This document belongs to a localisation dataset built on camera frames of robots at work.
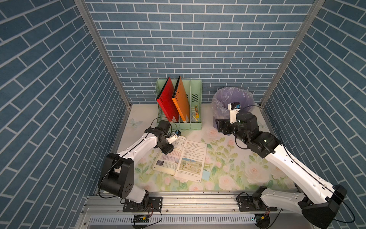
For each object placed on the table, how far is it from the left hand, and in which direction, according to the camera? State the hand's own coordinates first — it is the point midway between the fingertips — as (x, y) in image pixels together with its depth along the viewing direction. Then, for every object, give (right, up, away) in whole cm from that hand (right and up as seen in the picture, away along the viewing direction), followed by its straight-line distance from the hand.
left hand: (171, 147), depth 88 cm
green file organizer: (+14, +38, +21) cm, 45 cm away
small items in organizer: (+17, +20, +24) cm, 35 cm away
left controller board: (-14, -33, -16) cm, 40 cm away
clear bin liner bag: (+34, +31, +10) cm, 47 cm away
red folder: (-4, +30, -1) cm, 31 cm away
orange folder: (+5, +30, -1) cm, 31 cm away
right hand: (+29, +18, -16) cm, 38 cm away
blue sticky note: (+21, -16, -3) cm, 27 cm away
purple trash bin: (+35, +33, +9) cm, 49 cm away
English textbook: (+10, -9, +1) cm, 13 cm away
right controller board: (+48, -33, -17) cm, 61 cm away
